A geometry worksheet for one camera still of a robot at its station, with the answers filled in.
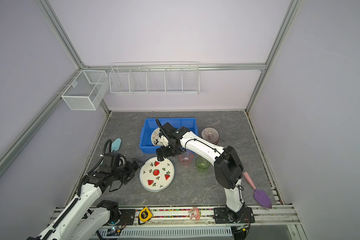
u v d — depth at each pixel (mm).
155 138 1021
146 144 992
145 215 735
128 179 766
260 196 809
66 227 425
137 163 747
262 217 740
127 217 737
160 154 738
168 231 708
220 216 737
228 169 480
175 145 613
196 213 724
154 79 999
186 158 932
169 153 739
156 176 853
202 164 906
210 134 964
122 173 681
